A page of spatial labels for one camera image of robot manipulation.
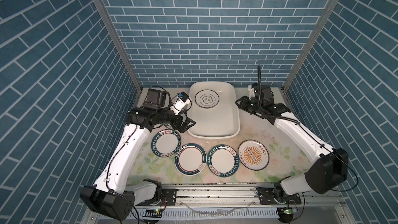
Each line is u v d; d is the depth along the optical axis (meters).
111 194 0.36
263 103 0.61
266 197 0.73
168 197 0.73
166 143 0.92
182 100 0.60
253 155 0.87
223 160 0.85
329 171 0.42
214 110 1.07
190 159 0.84
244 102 0.71
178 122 0.60
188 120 0.61
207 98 1.12
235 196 0.75
